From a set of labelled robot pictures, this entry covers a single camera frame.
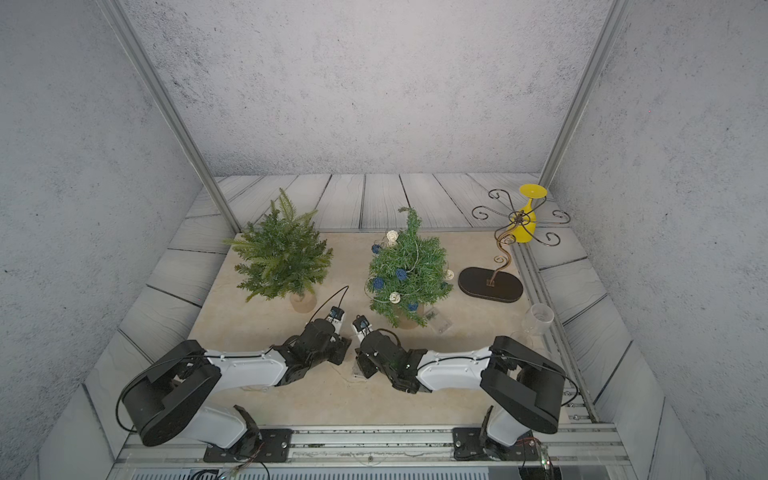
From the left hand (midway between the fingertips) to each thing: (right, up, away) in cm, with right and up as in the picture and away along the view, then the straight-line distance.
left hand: (351, 341), depth 90 cm
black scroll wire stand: (+44, +15, +13) cm, 49 cm away
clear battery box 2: (+4, -3, -16) cm, 16 cm away
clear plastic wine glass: (+48, +9, -14) cm, 51 cm away
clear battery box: (+27, +5, +6) cm, 28 cm away
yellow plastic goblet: (+47, +34, -10) cm, 59 cm away
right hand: (+4, 0, -6) cm, 7 cm away
